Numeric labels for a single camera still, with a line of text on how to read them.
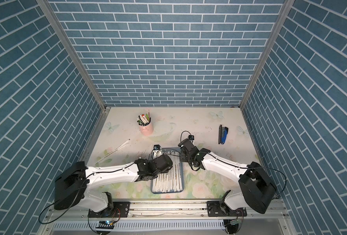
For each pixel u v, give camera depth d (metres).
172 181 0.83
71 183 0.46
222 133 1.02
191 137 0.78
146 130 0.99
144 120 0.99
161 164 0.63
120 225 0.77
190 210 0.75
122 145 0.98
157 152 0.74
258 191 0.42
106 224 0.72
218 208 0.67
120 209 0.73
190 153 0.65
